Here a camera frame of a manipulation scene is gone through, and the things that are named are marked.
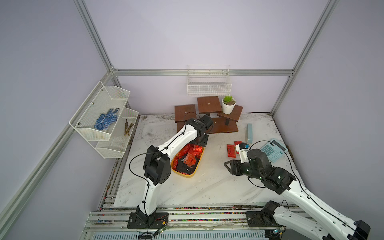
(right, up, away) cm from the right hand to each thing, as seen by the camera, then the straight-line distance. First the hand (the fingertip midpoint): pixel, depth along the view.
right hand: (227, 166), depth 74 cm
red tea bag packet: (+12, +9, +30) cm, 34 cm away
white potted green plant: (+5, +36, +21) cm, 42 cm away
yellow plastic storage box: (-21, -8, +10) cm, 25 cm away
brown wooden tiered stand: (-6, +34, +22) cm, 40 cm away
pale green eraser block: (+22, +16, +30) cm, 41 cm away
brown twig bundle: (-61, +20, +21) cm, 67 cm away
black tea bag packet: (-23, -4, +12) cm, 27 cm away
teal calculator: (+36, +5, +24) cm, 44 cm away
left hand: (-15, +10, +15) cm, 23 cm away
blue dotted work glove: (-64, +23, +2) cm, 68 cm away
